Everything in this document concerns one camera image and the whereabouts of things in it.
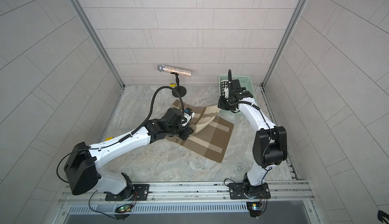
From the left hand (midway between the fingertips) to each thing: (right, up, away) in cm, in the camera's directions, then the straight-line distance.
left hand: (195, 131), depth 78 cm
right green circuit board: (+27, -33, -11) cm, 44 cm away
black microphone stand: (-12, +23, +35) cm, 43 cm away
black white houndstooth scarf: (+19, +26, +30) cm, 44 cm away
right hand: (+13, +14, +10) cm, 22 cm away
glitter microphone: (-8, +33, +18) cm, 39 cm away
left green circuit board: (-31, -31, -13) cm, 46 cm away
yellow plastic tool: (-52, -7, +10) cm, 53 cm away
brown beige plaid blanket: (+10, -5, +13) cm, 17 cm away
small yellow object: (-19, +27, +38) cm, 50 cm away
